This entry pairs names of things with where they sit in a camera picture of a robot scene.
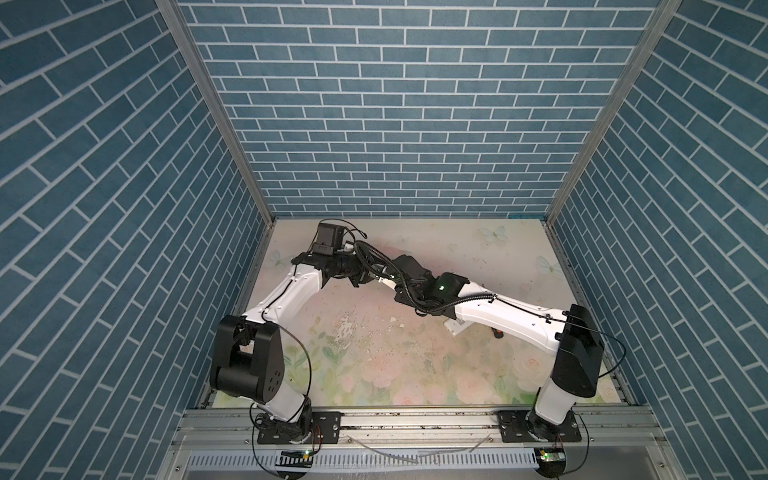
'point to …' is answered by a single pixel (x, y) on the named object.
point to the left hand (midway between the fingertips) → (388, 264)
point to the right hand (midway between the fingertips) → (402, 270)
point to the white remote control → (455, 326)
